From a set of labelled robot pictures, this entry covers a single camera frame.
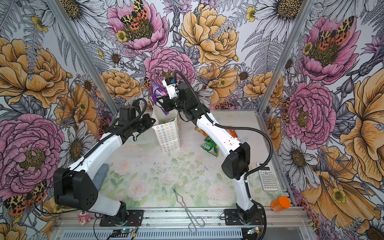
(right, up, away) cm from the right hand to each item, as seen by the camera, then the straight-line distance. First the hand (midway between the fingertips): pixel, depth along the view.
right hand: (160, 102), depth 76 cm
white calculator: (+58, -42, +10) cm, 72 cm away
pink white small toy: (-35, -55, -4) cm, 65 cm away
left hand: (-4, -11, +9) cm, 14 cm away
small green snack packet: (+27, -25, +18) cm, 41 cm away
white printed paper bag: (+2, -14, +6) cm, 15 cm away
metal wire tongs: (+20, -58, -1) cm, 61 cm away
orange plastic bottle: (+57, -48, -5) cm, 74 cm away
